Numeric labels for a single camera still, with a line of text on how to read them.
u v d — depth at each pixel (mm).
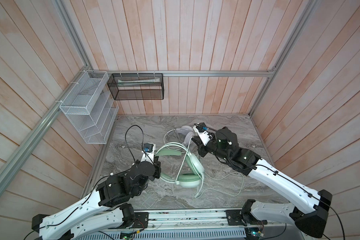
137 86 1046
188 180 582
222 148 523
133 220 656
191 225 730
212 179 879
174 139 1010
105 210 429
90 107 712
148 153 534
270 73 934
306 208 401
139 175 426
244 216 661
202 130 559
